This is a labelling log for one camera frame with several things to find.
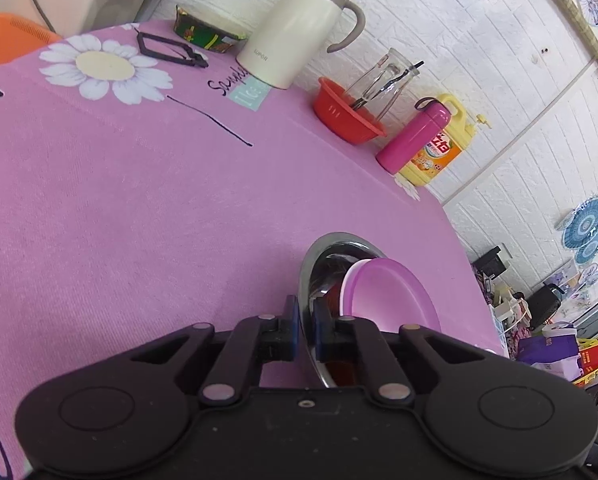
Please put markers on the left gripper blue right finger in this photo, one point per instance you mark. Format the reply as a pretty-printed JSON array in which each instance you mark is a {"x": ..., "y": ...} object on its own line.
[{"x": 323, "y": 328}]

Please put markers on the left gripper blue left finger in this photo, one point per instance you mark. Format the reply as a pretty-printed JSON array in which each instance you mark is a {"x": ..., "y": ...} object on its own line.
[{"x": 290, "y": 329}]

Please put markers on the red ceramic bowl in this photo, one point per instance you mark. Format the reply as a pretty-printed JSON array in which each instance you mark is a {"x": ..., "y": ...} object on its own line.
[{"x": 332, "y": 299}]

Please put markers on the stainless steel bowl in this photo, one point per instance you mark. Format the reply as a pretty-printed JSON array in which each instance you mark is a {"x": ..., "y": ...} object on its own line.
[{"x": 325, "y": 264}]

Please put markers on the purple plastic bowl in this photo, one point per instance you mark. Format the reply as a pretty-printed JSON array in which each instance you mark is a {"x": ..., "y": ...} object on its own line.
[{"x": 387, "y": 293}]

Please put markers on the pink thermos bottle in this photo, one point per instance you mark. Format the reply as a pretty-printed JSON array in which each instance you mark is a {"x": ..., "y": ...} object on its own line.
[{"x": 431, "y": 118}]

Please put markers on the cluttered shelf items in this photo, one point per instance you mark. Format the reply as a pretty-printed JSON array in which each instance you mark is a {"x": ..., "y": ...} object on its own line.
[{"x": 550, "y": 328}]

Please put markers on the purple floral tablecloth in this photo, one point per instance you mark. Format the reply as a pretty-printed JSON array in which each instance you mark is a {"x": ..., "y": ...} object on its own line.
[{"x": 138, "y": 197}]

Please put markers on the red plastic basket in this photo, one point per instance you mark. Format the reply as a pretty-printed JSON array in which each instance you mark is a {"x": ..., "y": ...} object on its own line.
[{"x": 333, "y": 109}]

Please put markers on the yellow detergent bottle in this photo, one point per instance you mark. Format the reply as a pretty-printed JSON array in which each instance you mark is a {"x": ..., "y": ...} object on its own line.
[{"x": 455, "y": 138}]

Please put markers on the black stirring stick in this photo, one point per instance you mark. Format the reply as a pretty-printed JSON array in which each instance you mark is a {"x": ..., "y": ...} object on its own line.
[{"x": 386, "y": 85}]

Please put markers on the glass pitcher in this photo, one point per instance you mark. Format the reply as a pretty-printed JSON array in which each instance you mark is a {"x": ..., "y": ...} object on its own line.
[{"x": 384, "y": 85}]

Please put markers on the cream thermos jug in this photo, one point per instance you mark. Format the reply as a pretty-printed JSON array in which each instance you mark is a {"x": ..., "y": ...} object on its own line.
[{"x": 291, "y": 34}]

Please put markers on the green patterned tray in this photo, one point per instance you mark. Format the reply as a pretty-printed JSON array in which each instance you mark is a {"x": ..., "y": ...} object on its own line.
[{"x": 208, "y": 29}]

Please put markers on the orange plastic basin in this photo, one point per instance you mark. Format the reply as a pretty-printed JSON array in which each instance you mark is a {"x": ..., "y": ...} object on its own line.
[{"x": 19, "y": 36}]

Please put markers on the blue wall decoration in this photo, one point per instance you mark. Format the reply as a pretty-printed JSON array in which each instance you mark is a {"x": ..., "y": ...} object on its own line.
[{"x": 579, "y": 231}]

